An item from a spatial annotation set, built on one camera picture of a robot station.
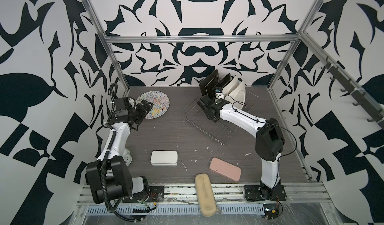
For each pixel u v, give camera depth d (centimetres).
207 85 96
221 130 94
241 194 76
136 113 73
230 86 93
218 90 77
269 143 51
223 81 96
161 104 109
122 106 64
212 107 65
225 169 81
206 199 70
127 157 79
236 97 89
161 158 81
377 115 50
